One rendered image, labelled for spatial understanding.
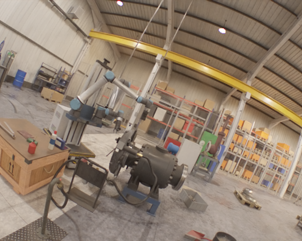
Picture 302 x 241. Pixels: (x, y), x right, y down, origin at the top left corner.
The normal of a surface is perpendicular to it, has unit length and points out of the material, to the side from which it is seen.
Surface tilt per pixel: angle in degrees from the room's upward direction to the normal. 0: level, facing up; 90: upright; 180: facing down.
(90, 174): 90
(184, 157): 90
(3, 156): 90
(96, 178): 90
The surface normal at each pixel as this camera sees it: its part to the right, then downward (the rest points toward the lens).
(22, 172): -0.04, -0.03
